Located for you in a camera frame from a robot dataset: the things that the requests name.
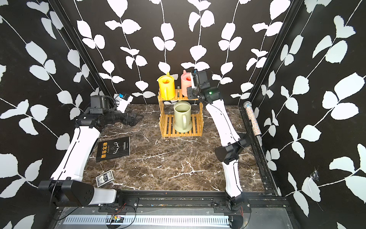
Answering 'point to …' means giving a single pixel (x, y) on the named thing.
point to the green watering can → (182, 112)
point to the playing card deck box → (104, 178)
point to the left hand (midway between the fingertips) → (136, 111)
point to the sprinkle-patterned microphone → (257, 130)
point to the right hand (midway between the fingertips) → (190, 86)
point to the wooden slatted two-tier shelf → (166, 121)
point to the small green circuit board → (117, 219)
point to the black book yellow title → (113, 149)
